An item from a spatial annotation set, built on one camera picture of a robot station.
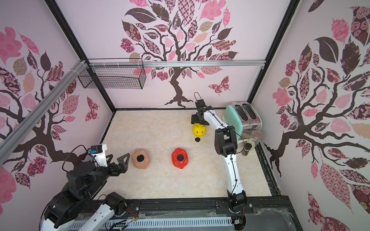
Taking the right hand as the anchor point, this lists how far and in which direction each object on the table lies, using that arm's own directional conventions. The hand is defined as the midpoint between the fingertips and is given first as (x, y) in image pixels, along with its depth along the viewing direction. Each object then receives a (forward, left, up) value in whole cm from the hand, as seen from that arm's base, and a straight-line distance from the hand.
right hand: (199, 120), depth 106 cm
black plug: (-32, +37, +4) cm, 49 cm away
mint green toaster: (-7, -29, +10) cm, 31 cm away
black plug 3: (-32, +13, +3) cm, 35 cm away
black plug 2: (-14, +2, -5) cm, 15 cm away
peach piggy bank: (-35, +35, +1) cm, 49 cm away
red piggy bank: (-36, +14, +2) cm, 38 cm away
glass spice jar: (-19, -35, -2) cm, 40 cm away
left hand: (-40, +39, +20) cm, 59 cm away
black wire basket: (+18, +58, +30) cm, 68 cm away
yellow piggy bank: (-11, +1, +2) cm, 12 cm away
